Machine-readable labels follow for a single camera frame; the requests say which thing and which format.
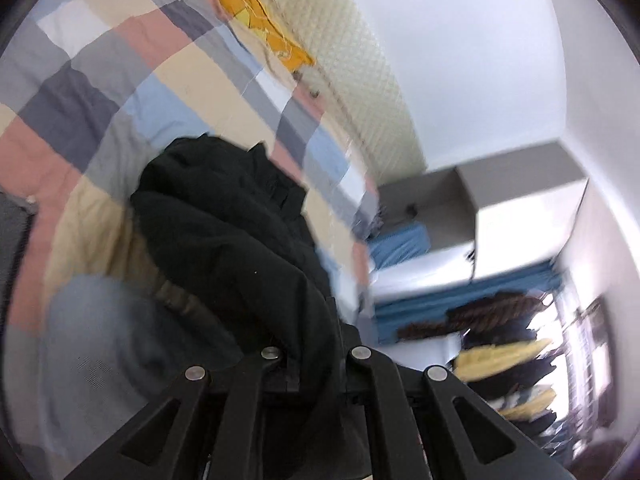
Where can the grey wardrobe cabinet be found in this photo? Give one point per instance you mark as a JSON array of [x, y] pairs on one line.
[[484, 218]]

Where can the cream quilted headboard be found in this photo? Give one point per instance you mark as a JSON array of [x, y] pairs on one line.
[[352, 76]]

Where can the checkered patchwork quilt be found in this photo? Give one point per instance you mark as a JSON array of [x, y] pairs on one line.
[[91, 91]]

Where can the yellow hanging garment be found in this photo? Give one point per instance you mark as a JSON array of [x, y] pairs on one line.
[[483, 362]]

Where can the brown patterned hanging garment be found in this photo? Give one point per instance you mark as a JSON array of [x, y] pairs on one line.
[[499, 314]]

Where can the yellow pillow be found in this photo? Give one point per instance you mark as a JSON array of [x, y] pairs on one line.
[[254, 15]]

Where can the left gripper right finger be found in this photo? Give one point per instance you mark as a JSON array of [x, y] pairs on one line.
[[430, 425]]

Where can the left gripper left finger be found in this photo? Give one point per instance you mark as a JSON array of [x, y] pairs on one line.
[[201, 427]]

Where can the grey fleece blanket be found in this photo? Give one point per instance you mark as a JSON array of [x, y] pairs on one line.
[[17, 219]]

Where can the blue curtain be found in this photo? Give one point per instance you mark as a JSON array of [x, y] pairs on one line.
[[391, 316]]

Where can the black puffer jacket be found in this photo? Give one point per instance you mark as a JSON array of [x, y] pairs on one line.
[[227, 225]]

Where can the blue towel on chair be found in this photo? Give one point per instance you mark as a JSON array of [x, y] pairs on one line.
[[400, 245]]

